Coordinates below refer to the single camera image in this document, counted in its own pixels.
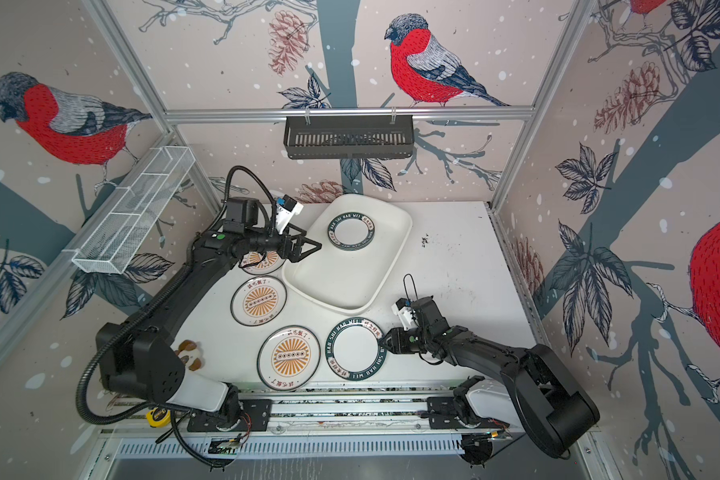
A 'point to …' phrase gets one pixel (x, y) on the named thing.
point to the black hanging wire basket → (349, 139)
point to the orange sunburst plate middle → (258, 300)
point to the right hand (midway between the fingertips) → (383, 347)
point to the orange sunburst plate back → (261, 263)
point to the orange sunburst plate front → (288, 357)
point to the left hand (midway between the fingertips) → (309, 238)
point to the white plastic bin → (351, 282)
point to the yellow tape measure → (158, 417)
